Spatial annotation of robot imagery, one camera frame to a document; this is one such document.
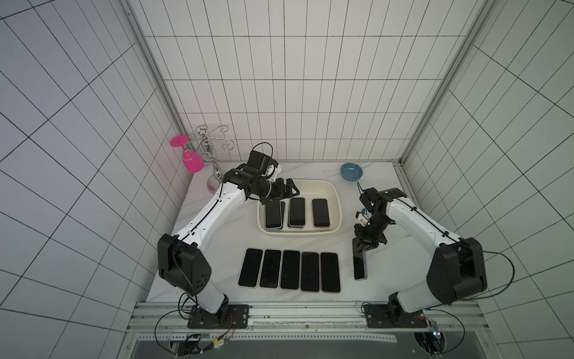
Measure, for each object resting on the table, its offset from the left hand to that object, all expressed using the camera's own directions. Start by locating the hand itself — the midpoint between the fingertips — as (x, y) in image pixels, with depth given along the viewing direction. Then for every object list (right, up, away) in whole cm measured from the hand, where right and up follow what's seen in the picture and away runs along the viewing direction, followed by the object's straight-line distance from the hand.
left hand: (286, 199), depth 78 cm
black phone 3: (+1, -28, +5) cm, 28 cm away
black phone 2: (-6, -30, +6) cm, 31 cm away
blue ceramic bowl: (+34, +11, +36) cm, 51 cm away
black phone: (-14, -28, +4) cm, 31 cm away
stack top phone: (-6, -8, +20) cm, 22 cm away
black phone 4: (+16, -27, +2) cm, 31 cm away
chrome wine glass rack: (-32, +23, +12) cm, 41 cm away
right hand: (+24, -18, +1) cm, 30 cm away
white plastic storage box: (+11, +2, +26) cm, 28 cm away
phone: (+15, -9, +18) cm, 25 cm away
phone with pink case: (+9, -27, +5) cm, 28 cm away
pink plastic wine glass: (-45, +15, +24) cm, 53 cm away
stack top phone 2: (+5, -9, +19) cm, 22 cm away
